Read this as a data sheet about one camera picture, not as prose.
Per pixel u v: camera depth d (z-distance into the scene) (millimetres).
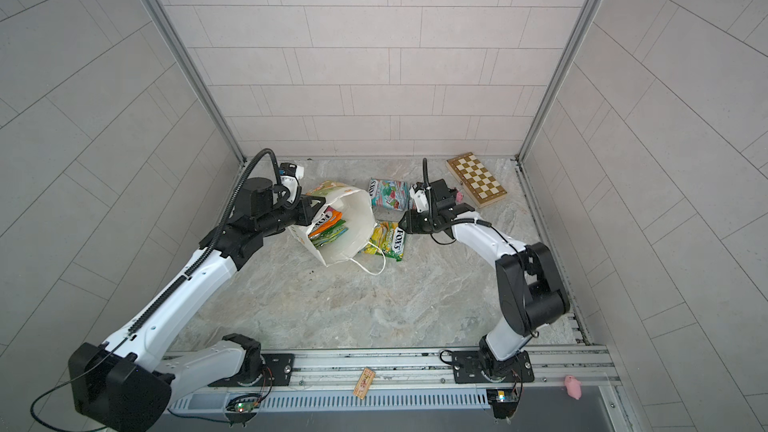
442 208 690
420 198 813
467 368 712
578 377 682
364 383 683
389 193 1030
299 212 644
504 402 678
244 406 639
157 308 418
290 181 654
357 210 889
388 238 913
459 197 743
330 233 875
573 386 674
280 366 711
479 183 1051
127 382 356
